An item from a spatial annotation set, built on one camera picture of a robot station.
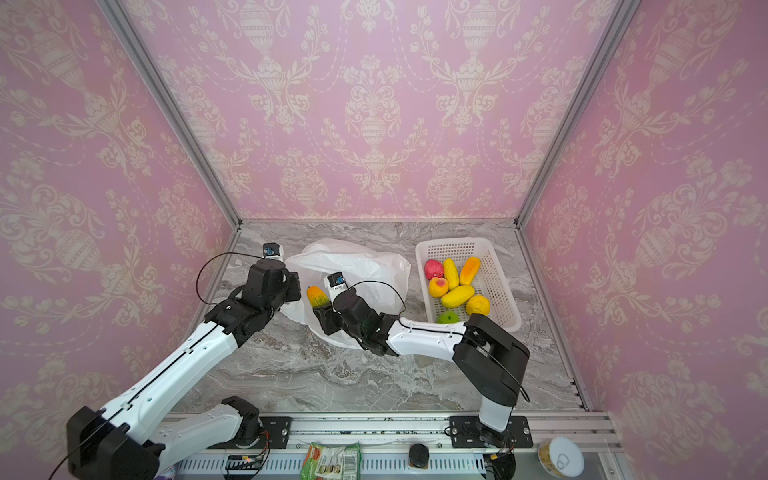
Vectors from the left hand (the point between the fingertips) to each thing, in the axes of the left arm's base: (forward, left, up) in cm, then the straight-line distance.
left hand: (294, 276), depth 80 cm
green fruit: (-4, -43, -13) cm, 45 cm away
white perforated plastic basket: (+10, -58, -15) cm, 61 cm away
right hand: (-6, -7, -6) cm, 11 cm away
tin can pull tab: (-38, -65, -14) cm, 76 cm away
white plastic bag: (+3, -6, +3) cm, 8 cm away
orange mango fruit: (+14, -52, -15) cm, 56 cm away
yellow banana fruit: (+4, -47, -16) cm, 50 cm away
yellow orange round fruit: (0, -53, -13) cm, 54 cm away
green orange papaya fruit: (-4, -6, -3) cm, 8 cm away
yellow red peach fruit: (+7, -41, -14) cm, 44 cm away
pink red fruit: (+13, -40, -13) cm, 44 cm away
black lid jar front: (-38, -33, -19) cm, 54 cm away
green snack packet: (-39, -13, -19) cm, 45 cm away
